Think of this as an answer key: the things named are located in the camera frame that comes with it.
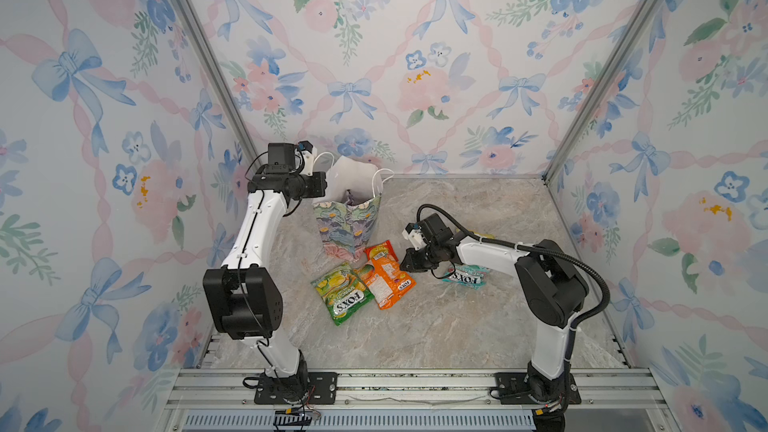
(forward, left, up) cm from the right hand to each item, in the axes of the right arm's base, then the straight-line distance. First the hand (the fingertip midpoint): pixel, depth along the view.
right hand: (400, 264), depth 92 cm
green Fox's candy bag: (-9, +17, -1) cm, 19 cm away
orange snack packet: (-3, +5, 0) cm, 6 cm away
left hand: (+15, +21, +22) cm, 34 cm away
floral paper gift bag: (+4, +14, +19) cm, 25 cm away
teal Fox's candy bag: (-4, -21, +1) cm, 22 cm away
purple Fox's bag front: (+16, +16, +11) cm, 25 cm away
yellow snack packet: (+14, -31, -4) cm, 34 cm away
